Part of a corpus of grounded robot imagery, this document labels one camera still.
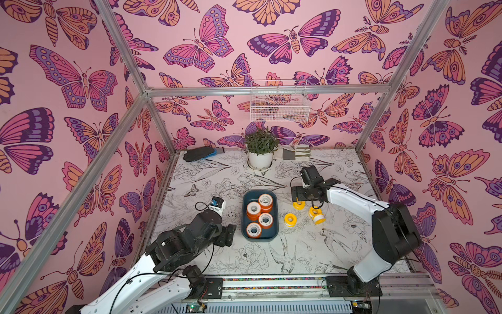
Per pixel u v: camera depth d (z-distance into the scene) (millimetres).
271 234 846
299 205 953
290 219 906
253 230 876
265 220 898
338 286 730
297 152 1175
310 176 722
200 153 1188
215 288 736
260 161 1080
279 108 1058
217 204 593
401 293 749
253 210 904
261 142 950
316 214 897
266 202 925
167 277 434
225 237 592
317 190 657
